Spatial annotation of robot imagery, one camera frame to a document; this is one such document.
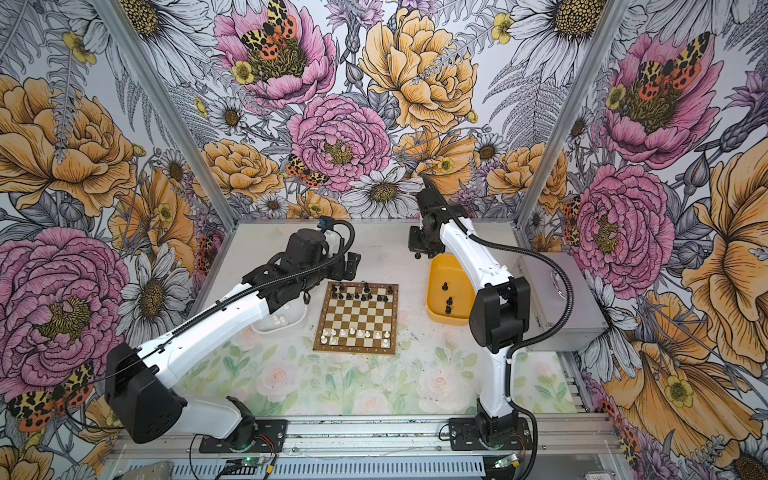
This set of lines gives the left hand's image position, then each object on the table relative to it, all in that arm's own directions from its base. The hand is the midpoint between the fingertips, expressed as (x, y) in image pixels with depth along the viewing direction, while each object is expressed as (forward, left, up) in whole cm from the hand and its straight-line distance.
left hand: (342, 263), depth 80 cm
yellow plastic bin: (+6, -33, -24) cm, 41 cm away
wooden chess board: (-4, -3, -22) cm, 23 cm away
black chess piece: (+7, -31, -23) cm, 39 cm away
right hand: (+7, -21, -6) cm, 23 cm away
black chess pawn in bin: (+2, -32, -23) cm, 39 cm away
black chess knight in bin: (-2, -31, -23) cm, 38 cm away
